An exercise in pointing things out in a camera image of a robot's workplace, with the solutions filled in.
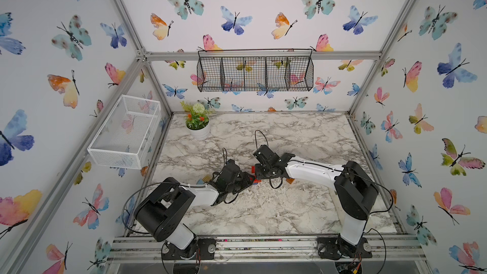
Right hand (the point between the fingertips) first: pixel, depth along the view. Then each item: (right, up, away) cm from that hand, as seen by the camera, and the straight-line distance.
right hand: (258, 171), depth 89 cm
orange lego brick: (+15, -5, +1) cm, 15 cm away
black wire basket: (-6, +50, +9) cm, 51 cm away
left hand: (-1, -4, +1) cm, 5 cm away
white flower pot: (-31, +17, +14) cm, 38 cm away
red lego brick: (-1, -5, +2) cm, 5 cm away
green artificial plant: (-31, +26, +9) cm, 42 cm away
